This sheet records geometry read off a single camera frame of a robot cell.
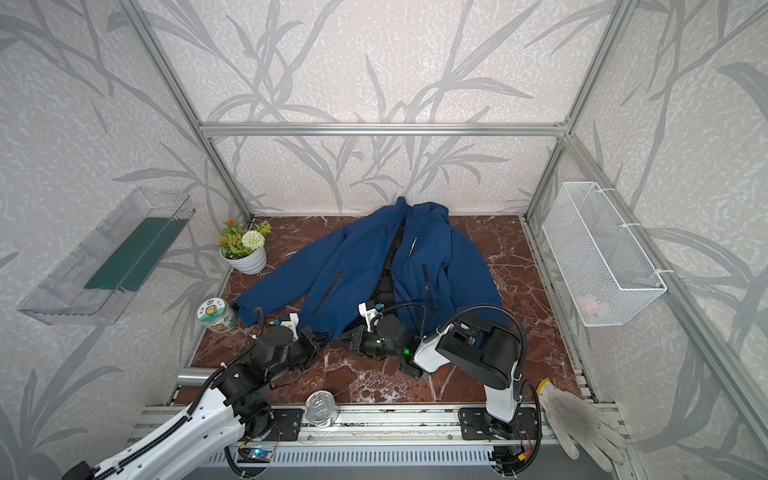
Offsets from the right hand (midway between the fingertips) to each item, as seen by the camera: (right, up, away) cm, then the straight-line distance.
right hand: (335, 332), depth 79 cm
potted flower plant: (-33, +23, +15) cm, 43 cm away
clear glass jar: (-2, -16, -7) cm, 18 cm away
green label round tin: (-36, +3, +7) cm, 37 cm away
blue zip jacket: (+19, +18, +21) cm, 34 cm away
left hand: (+1, +1, +1) cm, 2 cm away
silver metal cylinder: (-36, -11, -2) cm, 38 cm away
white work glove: (+62, -21, -5) cm, 66 cm away
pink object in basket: (+64, +9, -6) cm, 65 cm away
